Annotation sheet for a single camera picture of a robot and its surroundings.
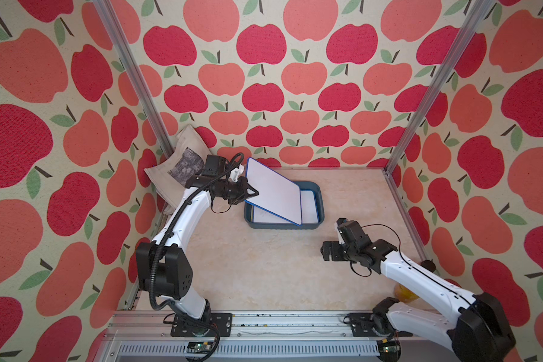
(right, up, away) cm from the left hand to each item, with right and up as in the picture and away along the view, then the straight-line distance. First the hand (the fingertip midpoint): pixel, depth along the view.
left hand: (260, 195), depth 79 cm
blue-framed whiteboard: (+21, -8, +22) cm, 32 cm away
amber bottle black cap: (+60, -25, -1) cm, 65 cm away
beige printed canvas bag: (-36, +15, +25) cm, 46 cm away
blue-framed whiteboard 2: (+6, +1, +14) cm, 15 cm away
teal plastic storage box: (+20, +4, +29) cm, 35 cm away
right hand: (+28, -22, +5) cm, 36 cm away
